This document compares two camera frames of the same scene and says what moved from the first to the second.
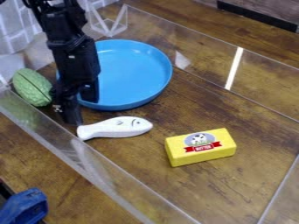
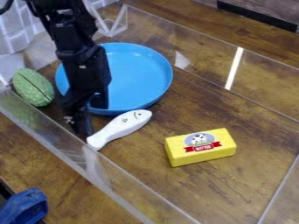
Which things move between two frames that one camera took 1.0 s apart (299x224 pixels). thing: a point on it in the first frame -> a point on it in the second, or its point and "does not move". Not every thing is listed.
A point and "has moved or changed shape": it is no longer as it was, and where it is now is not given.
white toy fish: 113,127 has moved or changed shape
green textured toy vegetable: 32,87 does not move
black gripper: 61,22 -> 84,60
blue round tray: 135,73 does not move
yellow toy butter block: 199,147 does not move
